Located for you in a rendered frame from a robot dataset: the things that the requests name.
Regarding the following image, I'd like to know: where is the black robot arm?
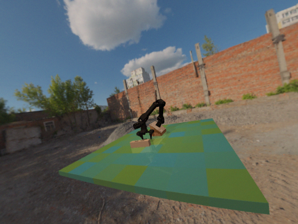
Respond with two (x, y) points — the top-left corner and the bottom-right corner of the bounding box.
(133, 99), (166, 135)

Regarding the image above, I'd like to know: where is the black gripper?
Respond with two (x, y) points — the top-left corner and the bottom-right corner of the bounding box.
(136, 126), (154, 140)

